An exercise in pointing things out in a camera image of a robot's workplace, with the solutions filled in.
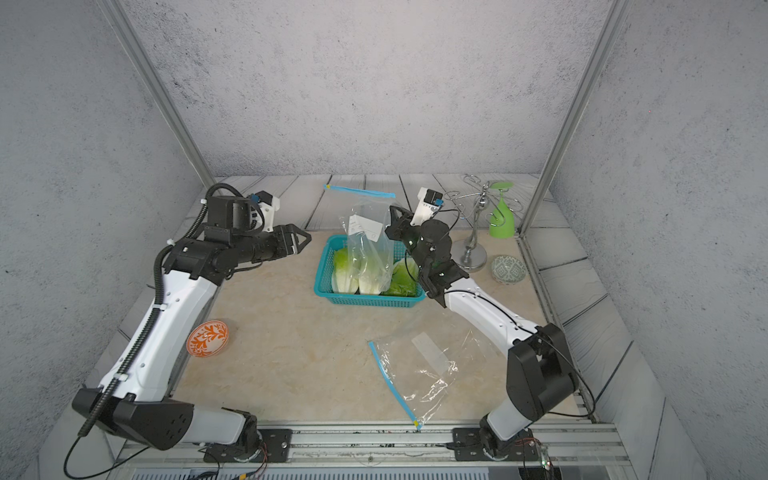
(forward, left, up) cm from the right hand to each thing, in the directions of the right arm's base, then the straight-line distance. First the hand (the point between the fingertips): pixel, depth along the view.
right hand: (387, 205), depth 74 cm
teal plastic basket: (-3, +22, -31) cm, 38 cm away
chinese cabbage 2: (+3, +5, -29) cm, 29 cm away
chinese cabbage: (+1, +15, -29) cm, 33 cm away
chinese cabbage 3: (-2, -4, -29) cm, 29 cm away
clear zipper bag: (+5, +7, -7) cm, 11 cm away
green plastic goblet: (+8, -32, -12) cm, 35 cm away
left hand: (-8, +18, -3) cm, 20 cm away
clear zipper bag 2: (-25, -9, -39) cm, 47 cm away
